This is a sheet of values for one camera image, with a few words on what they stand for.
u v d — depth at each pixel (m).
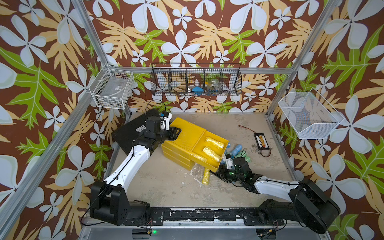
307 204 0.42
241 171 0.68
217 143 0.82
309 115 0.82
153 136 0.62
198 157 0.77
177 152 0.79
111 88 0.85
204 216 0.75
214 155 0.78
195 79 0.98
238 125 1.13
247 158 0.93
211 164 0.78
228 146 0.99
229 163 0.80
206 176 0.86
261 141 1.02
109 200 0.41
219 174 0.77
